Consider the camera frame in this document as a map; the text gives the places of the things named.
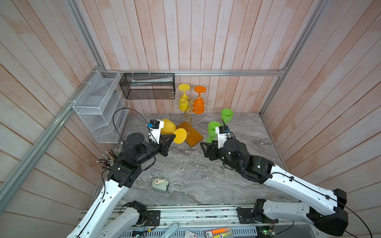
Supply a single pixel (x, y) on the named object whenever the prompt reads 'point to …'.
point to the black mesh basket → (148, 86)
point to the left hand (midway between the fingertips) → (174, 138)
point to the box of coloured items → (225, 232)
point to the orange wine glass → (198, 106)
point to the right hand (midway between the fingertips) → (204, 142)
